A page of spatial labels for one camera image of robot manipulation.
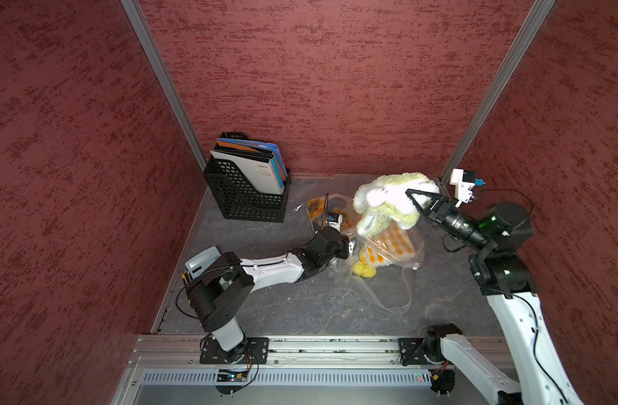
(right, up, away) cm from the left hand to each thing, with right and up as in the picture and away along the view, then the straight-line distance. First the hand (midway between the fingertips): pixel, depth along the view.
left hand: (347, 241), depth 86 cm
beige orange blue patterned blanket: (-2, +13, +13) cm, 19 cm away
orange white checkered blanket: (+17, -2, +5) cm, 18 cm away
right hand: (+9, +14, -29) cm, 33 cm away
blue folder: (-27, +34, +5) cm, 44 cm away
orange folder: (-41, +35, +5) cm, 54 cm away
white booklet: (-32, +25, +5) cm, 41 cm away
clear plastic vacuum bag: (+13, -9, +3) cm, 16 cm away
